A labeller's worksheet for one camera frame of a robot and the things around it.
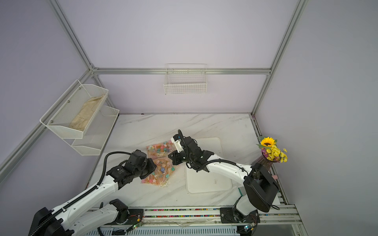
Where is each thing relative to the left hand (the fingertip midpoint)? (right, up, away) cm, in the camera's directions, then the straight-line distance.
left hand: (157, 166), depth 82 cm
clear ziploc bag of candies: (+2, -6, 0) cm, 6 cm away
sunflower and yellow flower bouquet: (+58, +11, -11) cm, 60 cm away
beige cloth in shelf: (-38, +26, -6) cm, 46 cm away
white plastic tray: (+26, -10, +4) cm, 28 cm away
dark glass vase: (+58, +4, -4) cm, 58 cm away
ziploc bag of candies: (-2, +7, +16) cm, 18 cm away
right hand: (+8, +6, -2) cm, 10 cm away
